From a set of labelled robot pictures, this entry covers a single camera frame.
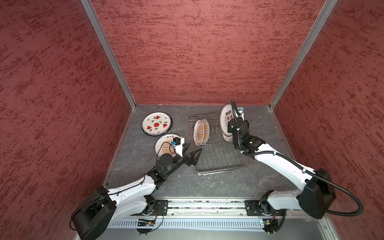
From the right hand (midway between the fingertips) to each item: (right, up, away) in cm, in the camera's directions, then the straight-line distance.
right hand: (234, 120), depth 80 cm
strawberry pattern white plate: (-51, -2, +26) cm, 57 cm away
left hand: (-21, -15, -3) cm, 26 cm away
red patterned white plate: (-15, -7, +8) cm, 19 cm away
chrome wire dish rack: (-7, -22, +12) cm, 26 cm away
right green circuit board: (+15, -51, -9) cm, 54 cm away
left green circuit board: (-47, -51, -8) cm, 70 cm away
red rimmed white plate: (-3, +4, +10) cm, 11 cm away
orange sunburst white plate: (-20, -9, +17) cm, 28 cm away
